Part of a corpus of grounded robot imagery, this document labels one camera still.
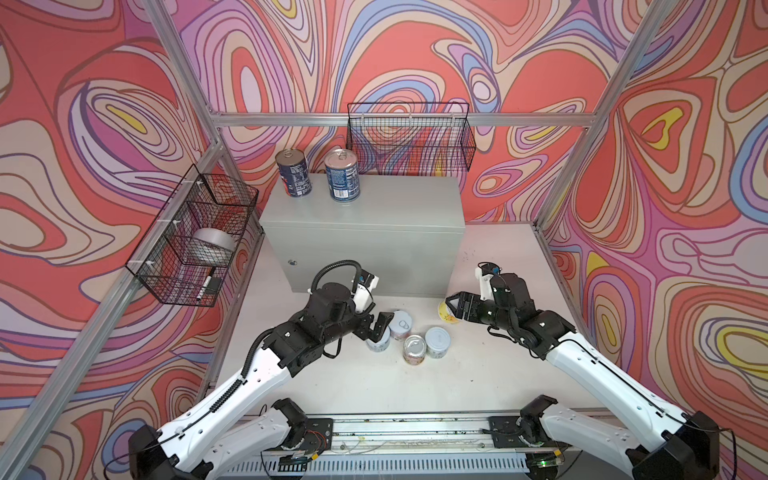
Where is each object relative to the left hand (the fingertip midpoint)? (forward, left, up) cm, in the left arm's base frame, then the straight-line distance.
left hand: (382, 305), depth 72 cm
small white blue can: (-2, -15, -17) cm, 23 cm away
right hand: (+2, -20, -6) cm, 21 cm away
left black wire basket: (+12, +51, +6) cm, 52 cm away
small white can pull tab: (+3, -5, -17) cm, 18 cm away
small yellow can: (0, -16, -4) cm, 17 cm away
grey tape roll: (+11, +41, +10) cm, 44 cm away
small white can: (-2, 0, -17) cm, 18 cm away
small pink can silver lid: (-5, -9, -16) cm, 18 cm away
